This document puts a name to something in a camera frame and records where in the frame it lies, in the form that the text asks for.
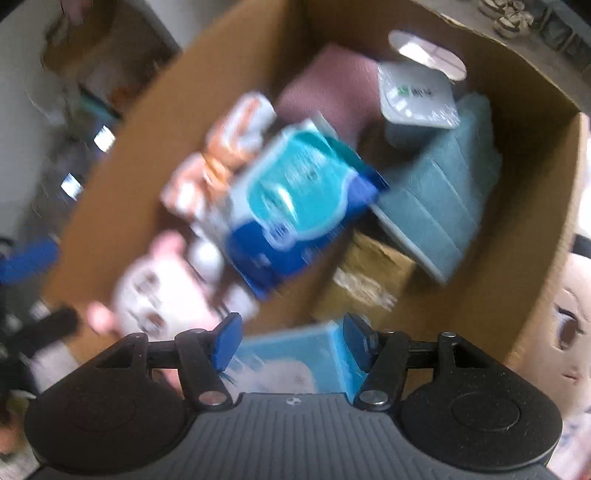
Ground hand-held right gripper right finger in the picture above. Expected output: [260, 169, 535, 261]
[342, 314, 491, 411]

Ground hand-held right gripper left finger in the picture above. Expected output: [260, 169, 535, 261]
[95, 313, 243, 411]

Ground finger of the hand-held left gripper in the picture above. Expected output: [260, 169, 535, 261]
[13, 306, 82, 352]
[0, 239, 62, 285]

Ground gold tissue pack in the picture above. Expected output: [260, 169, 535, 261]
[313, 231, 417, 329]

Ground light blue box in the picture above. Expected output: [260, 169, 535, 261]
[230, 320, 371, 394]

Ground pink bald plush toy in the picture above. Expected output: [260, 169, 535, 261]
[87, 232, 260, 354]

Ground blue white tissue pack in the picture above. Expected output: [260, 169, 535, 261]
[221, 119, 389, 302]

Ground teal towel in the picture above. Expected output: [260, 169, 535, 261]
[368, 91, 505, 283]

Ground orange striped towel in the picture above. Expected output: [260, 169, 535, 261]
[161, 91, 279, 223]

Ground brown cardboard box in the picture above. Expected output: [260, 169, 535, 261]
[44, 0, 591, 370]

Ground small white wipes packet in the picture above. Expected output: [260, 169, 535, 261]
[377, 30, 468, 131]

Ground pink sponge cloth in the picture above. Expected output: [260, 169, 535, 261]
[276, 43, 385, 136]

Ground black-haired plush doll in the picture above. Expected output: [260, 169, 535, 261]
[549, 234, 591, 412]

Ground brown carton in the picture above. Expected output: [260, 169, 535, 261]
[41, 0, 182, 118]

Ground white black sneakers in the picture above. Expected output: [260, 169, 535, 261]
[477, 0, 533, 38]

